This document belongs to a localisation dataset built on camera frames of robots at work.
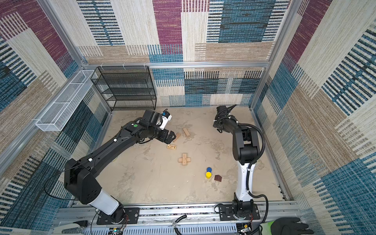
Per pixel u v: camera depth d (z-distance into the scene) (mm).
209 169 883
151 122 638
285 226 692
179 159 909
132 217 732
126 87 1099
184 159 894
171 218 730
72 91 852
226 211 738
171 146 965
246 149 570
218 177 840
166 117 730
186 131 1051
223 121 763
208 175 849
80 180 421
